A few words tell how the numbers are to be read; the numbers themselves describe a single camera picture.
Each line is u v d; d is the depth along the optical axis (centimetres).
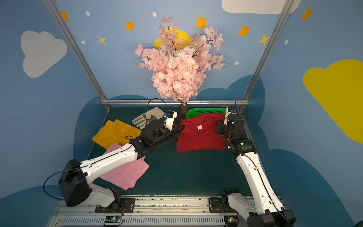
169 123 65
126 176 83
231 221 73
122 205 73
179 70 61
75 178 41
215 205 75
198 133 76
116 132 104
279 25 75
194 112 108
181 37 82
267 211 38
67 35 78
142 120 112
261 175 43
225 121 63
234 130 53
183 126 73
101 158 47
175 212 74
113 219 72
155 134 57
